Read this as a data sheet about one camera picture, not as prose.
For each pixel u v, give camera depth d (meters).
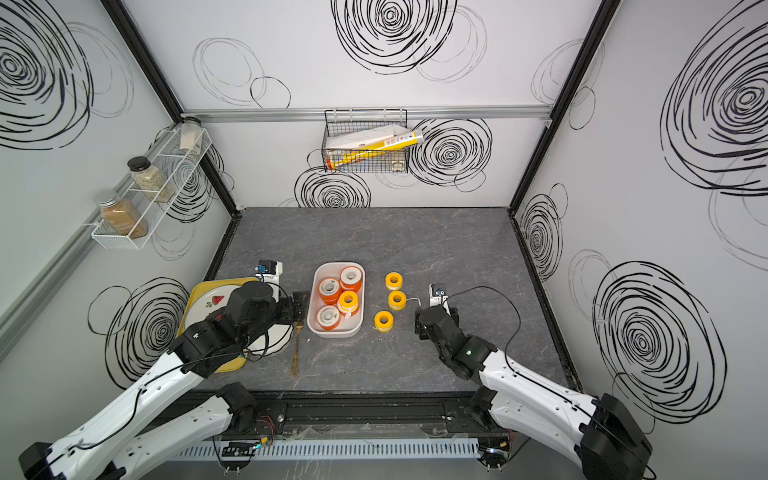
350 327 0.88
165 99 0.86
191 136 0.86
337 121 0.93
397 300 0.93
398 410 0.75
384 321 0.89
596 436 0.40
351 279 0.95
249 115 0.92
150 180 0.71
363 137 0.88
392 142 0.83
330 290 0.92
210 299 0.94
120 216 0.63
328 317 0.89
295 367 0.82
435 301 0.73
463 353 0.60
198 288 0.97
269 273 0.62
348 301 0.90
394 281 0.98
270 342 0.60
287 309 0.63
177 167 0.94
